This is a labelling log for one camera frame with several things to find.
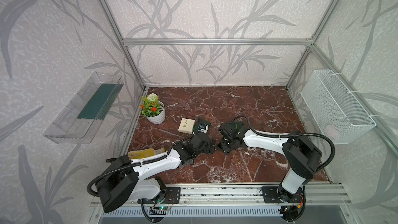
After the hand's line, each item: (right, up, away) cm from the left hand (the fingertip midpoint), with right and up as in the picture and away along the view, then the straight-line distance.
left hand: (209, 141), depth 84 cm
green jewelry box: (-3, +10, -10) cm, 15 cm away
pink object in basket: (+59, +8, -11) cm, 61 cm away
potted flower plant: (-33, +17, +4) cm, 37 cm away
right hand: (+8, -4, +5) cm, 11 cm away
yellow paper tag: (-41, -9, +3) cm, 42 cm away
